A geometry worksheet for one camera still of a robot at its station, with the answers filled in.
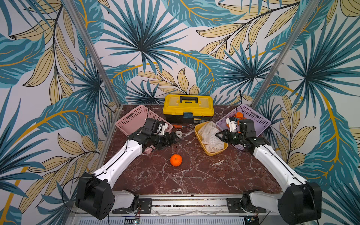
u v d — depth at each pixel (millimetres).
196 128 984
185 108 960
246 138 619
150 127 617
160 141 673
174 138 697
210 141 809
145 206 733
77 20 716
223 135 725
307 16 717
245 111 1125
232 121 746
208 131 878
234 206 734
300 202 395
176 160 854
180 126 1032
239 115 1099
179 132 1003
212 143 800
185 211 730
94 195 391
